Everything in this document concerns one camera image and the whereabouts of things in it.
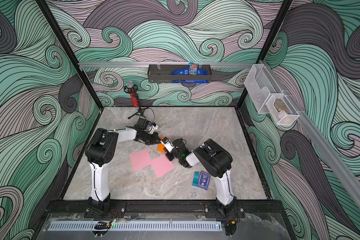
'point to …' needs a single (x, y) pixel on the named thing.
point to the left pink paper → (140, 159)
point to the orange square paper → (161, 146)
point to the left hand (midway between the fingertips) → (161, 139)
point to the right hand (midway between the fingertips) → (166, 148)
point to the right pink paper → (161, 165)
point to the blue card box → (204, 180)
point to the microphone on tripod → (131, 88)
